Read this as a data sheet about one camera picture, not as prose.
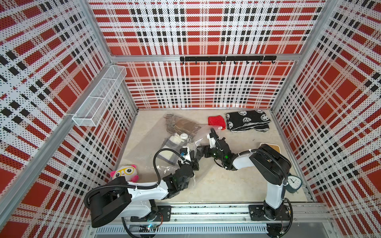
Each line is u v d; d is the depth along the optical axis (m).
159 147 0.96
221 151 0.72
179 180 0.60
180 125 1.05
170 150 0.68
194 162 0.70
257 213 0.73
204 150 0.82
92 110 0.94
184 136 0.98
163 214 0.74
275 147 0.93
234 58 0.89
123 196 0.43
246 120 1.06
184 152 0.66
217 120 1.08
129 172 0.81
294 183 0.80
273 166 0.50
